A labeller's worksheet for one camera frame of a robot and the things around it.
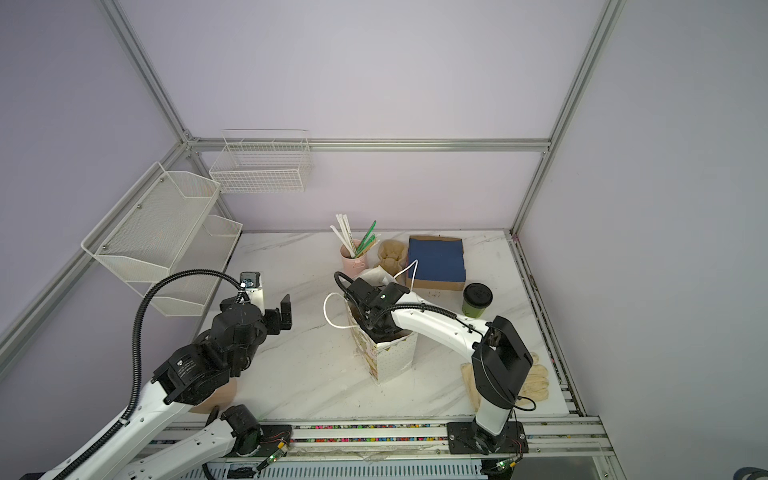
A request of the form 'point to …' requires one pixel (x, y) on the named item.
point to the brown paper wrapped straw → (367, 248)
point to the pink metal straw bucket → (352, 266)
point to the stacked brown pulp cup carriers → (392, 255)
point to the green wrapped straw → (367, 240)
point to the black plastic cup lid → (478, 295)
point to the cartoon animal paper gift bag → (386, 360)
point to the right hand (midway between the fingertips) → (373, 331)
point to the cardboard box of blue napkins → (440, 264)
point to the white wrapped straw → (346, 233)
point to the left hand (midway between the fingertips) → (265, 299)
